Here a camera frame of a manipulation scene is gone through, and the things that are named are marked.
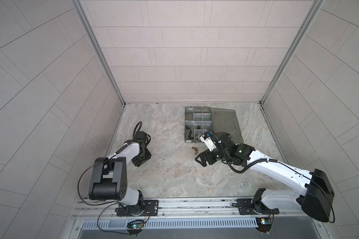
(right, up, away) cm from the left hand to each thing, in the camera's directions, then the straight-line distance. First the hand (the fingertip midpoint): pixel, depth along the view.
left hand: (148, 156), depth 91 cm
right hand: (+31, +4, -15) cm, 35 cm away
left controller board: (+1, -23, -26) cm, 35 cm away
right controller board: (+60, -25, -23) cm, 69 cm away
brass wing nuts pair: (+30, +4, 0) cm, 30 cm away
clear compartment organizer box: (+32, +22, +16) cm, 42 cm away
